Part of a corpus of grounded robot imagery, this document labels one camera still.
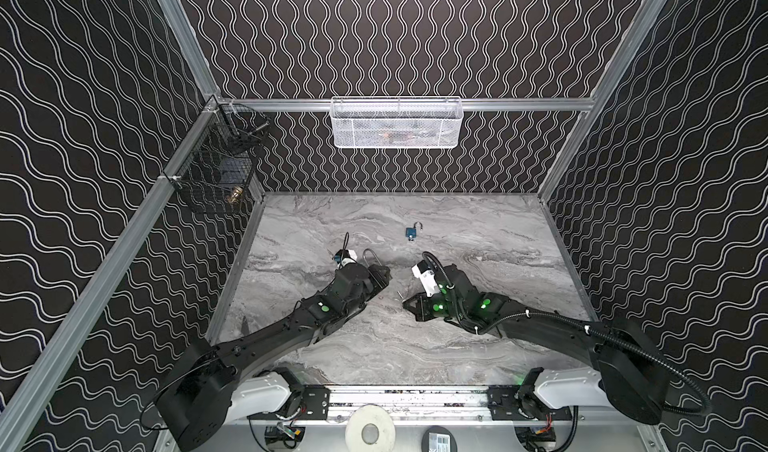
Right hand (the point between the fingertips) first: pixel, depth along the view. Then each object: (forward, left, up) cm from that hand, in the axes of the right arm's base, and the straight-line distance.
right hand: (405, 305), depth 81 cm
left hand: (+5, +2, +7) cm, 9 cm away
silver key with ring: (+8, +1, -11) cm, 14 cm away
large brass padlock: (+23, +14, -13) cm, 30 cm away
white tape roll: (-24, +9, -10) cm, 27 cm away
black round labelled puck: (-29, -7, -9) cm, 31 cm away
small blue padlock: (+32, -3, -9) cm, 34 cm away
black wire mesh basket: (+36, +59, +15) cm, 71 cm away
